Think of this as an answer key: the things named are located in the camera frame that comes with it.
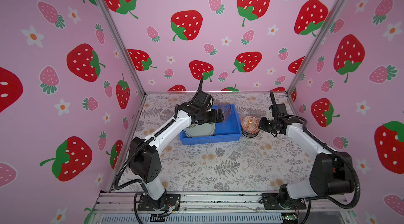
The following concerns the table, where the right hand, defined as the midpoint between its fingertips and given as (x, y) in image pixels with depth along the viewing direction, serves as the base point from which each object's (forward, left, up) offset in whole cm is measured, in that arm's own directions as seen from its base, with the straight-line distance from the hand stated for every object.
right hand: (258, 124), depth 89 cm
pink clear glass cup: (+13, +20, -2) cm, 24 cm away
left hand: (-5, +23, +9) cm, 25 cm away
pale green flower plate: (-4, +34, -6) cm, 34 cm away
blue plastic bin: (+1, +16, -12) cm, 20 cm away
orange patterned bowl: (0, +4, -4) cm, 6 cm away
